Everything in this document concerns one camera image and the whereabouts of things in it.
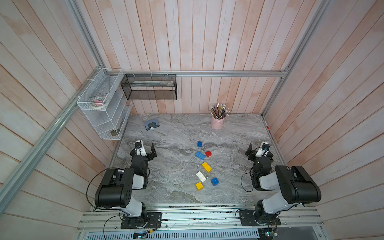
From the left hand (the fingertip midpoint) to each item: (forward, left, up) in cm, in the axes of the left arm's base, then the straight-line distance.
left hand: (146, 145), depth 91 cm
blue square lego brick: (-20, -42, -6) cm, 47 cm away
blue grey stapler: (+24, +2, -7) cm, 25 cm away
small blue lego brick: (+6, -34, -7) cm, 36 cm away
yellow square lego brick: (-22, -33, -6) cm, 40 cm away
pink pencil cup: (+22, -48, -4) cm, 53 cm away
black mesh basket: (+39, +1, +16) cm, 42 cm away
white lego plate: (-16, -34, -7) cm, 39 cm away
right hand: (0, -69, +2) cm, 70 cm away
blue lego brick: (-2, -34, -8) cm, 35 cm away
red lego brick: (-1, -40, -8) cm, 41 cm away
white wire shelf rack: (+2, +16, +19) cm, 25 cm away
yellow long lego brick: (-11, -38, -8) cm, 41 cm away
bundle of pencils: (+29, -49, +3) cm, 57 cm away
